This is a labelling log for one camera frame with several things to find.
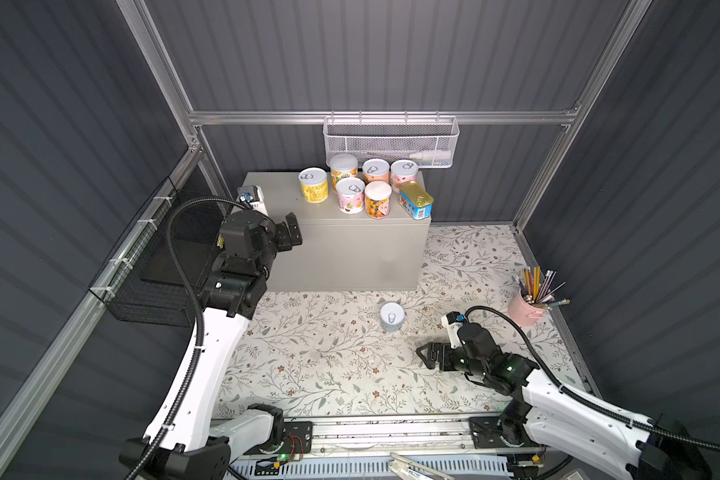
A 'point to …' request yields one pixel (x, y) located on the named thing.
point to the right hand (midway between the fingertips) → (431, 353)
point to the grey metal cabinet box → (341, 251)
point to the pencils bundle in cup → (538, 289)
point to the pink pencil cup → (522, 312)
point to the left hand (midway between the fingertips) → (273, 217)
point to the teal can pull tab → (392, 315)
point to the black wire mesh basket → (141, 282)
